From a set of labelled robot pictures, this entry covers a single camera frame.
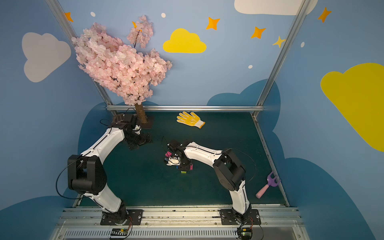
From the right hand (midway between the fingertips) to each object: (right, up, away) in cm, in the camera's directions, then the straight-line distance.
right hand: (186, 163), depth 90 cm
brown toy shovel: (-55, +30, +26) cm, 67 cm away
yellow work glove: (+3, +28, +29) cm, 40 cm away
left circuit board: (-33, -31, -17) cm, 48 cm away
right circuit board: (+30, -31, -17) cm, 47 cm away
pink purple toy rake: (+50, -10, -4) cm, 51 cm away
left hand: (-25, +13, 0) cm, 28 cm away
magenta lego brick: (-13, +4, +6) cm, 15 cm away
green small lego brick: (-2, -6, 0) cm, 6 cm away
